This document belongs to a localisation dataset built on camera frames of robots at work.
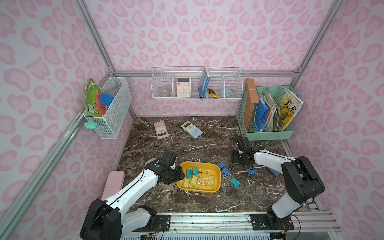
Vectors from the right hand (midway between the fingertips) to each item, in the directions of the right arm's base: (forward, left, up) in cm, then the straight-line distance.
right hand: (235, 158), depth 95 cm
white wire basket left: (-1, +66, +33) cm, 73 cm away
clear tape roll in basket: (+30, +45, +27) cm, 61 cm away
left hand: (-14, +32, +7) cm, 36 cm away
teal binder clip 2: (-11, +29, 0) cm, 31 cm away
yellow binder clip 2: (-18, +30, +2) cm, 35 cm away
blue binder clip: (-5, +9, +1) cm, 11 cm away
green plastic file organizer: (+21, -29, +1) cm, 36 cm away
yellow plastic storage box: (-9, +15, +2) cm, 17 cm away
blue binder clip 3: (-9, -8, -1) cm, 12 cm away
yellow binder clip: (-15, +17, +1) cm, 23 cm away
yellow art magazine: (+29, -36, +18) cm, 50 cm away
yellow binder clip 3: (-16, +25, +2) cm, 30 cm away
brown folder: (+20, -6, +32) cm, 38 cm away
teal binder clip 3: (-10, +24, 0) cm, 26 cm away
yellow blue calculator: (+22, +29, +1) cm, 36 cm away
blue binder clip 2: (-10, +7, +2) cm, 12 cm away
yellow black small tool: (+30, +15, +28) cm, 43 cm away
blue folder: (+24, -17, +16) cm, 33 cm away
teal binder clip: (-15, +2, 0) cm, 16 cm away
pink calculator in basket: (+32, +33, +31) cm, 55 cm away
